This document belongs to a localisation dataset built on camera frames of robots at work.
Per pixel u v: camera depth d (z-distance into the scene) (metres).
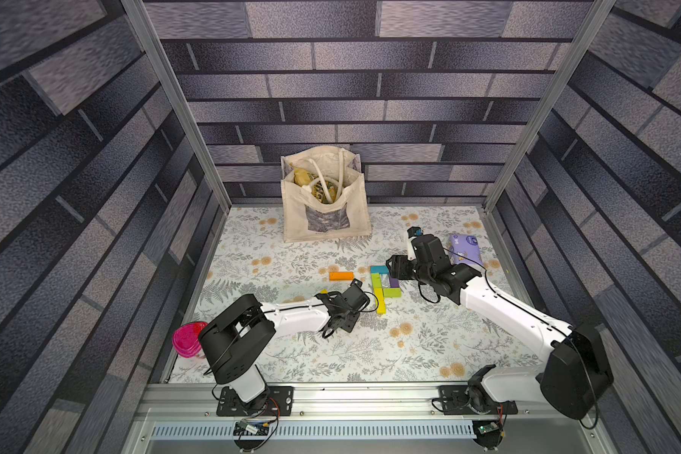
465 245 1.01
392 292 0.94
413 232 0.74
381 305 0.92
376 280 0.97
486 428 0.73
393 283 0.96
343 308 0.68
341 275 0.98
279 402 0.74
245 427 0.71
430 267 0.62
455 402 0.73
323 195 0.97
